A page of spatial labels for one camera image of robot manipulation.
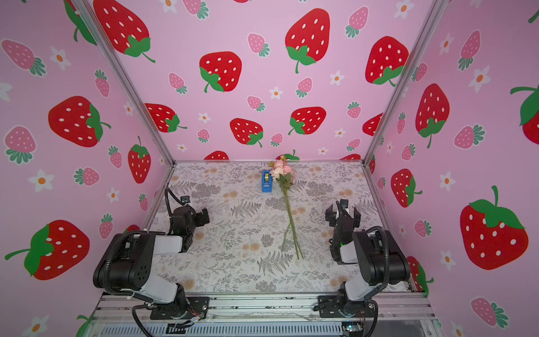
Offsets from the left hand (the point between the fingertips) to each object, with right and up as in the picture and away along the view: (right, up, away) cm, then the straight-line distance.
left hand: (196, 210), depth 96 cm
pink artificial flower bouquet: (+40, +19, +11) cm, 46 cm away
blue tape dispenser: (+32, +13, +12) cm, 37 cm away
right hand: (+67, +2, -5) cm, 67 cm away
